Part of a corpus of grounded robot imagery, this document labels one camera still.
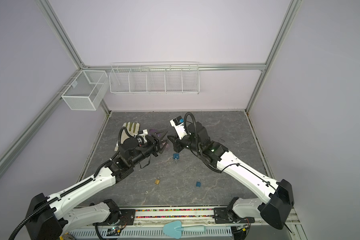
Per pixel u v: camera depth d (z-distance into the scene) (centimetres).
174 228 70
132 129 109
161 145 70
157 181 85
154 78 99
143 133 71
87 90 100
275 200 39
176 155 95
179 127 60
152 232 71
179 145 62
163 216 75
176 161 93
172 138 63
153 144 62
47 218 38
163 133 68
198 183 85
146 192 82
